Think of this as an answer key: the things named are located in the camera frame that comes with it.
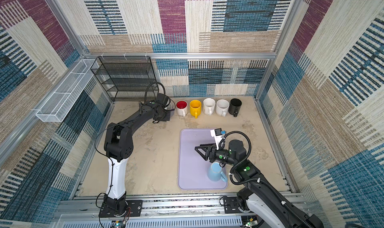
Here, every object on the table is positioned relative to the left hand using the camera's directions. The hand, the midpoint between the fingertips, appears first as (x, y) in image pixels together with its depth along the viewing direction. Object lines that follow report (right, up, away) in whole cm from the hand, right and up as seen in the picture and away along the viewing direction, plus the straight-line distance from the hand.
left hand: (166, 115), depth 100 cm
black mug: (+46, +6, +4) cm, 46 cm away
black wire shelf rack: (-30, +26, +9) cm, 41 cm away
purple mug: (+4, +3, -12) cm, 13 cm away
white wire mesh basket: (-47, +2, -30) cm, 56 cm away
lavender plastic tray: (+17, -29, -16) cm, 38 cm away
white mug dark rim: (+9, +5, +9) cm, 14 cm away
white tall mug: (+28, +6, +3) cm, 29 cm away
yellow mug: (+19, +5, +2) cm, 20 cm away
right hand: (+20, -16, -28) cm, 38 cm away
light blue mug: (+28, -28, -25) cm, 47 cm away
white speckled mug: (+37, +5, +5) cm, 38 cm away
